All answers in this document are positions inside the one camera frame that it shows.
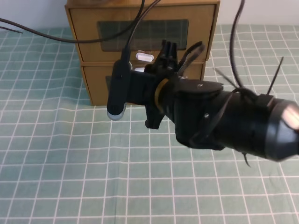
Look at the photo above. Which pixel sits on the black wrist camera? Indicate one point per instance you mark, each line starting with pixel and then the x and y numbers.
pixel 118 89

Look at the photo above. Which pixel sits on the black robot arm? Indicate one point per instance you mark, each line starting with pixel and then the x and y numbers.
pixel 205 116

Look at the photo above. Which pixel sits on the brown cardboard drawer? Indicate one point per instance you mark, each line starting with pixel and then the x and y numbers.
pixel 184 22
pixel 95 73

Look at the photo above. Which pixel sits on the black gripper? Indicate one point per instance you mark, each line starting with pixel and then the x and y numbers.
pixel 145 86

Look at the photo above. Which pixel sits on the cyan checkered tablecloth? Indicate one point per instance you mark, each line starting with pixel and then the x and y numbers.
pixel 63 161

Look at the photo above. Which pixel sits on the white drawer handle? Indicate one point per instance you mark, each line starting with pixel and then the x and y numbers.
pixel 144 57
pixel 139 69

